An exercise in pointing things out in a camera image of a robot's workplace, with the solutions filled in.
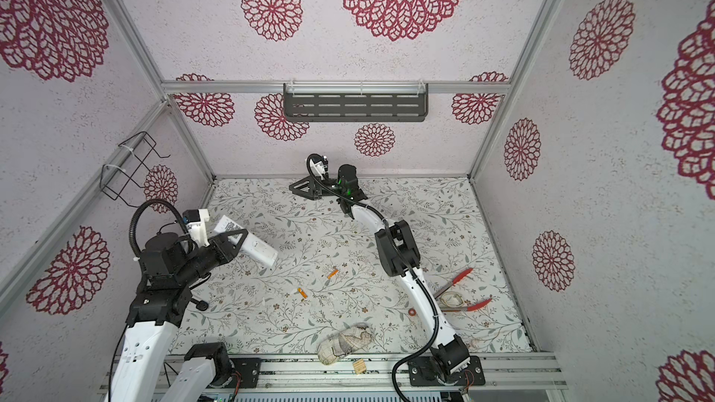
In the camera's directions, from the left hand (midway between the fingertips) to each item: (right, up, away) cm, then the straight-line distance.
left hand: (245, 237), depth 72 cm
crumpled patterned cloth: (+25, -30, +4) cm, 39 cm away
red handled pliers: (+60, -22, +15) cm, 65 cm away
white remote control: (-1, 0, -3) cm, 4 cm away
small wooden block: (+30, -35, +3) cm, 46 cm away
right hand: (+8, +14, +17) cm, 23 cm away
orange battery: (+11, -19, +16) cm, 27 cm away
